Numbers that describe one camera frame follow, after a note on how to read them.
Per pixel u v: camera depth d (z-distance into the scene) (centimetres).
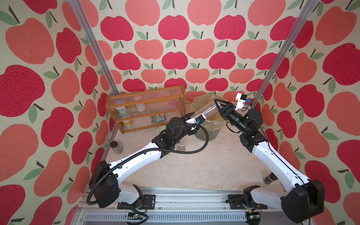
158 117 108
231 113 63
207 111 65
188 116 64
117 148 88
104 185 40
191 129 64
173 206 74
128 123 103
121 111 93
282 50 87
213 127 78
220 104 66
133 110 94
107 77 101
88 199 40
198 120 58
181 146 86
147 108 98
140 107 96
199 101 90
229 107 61
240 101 64
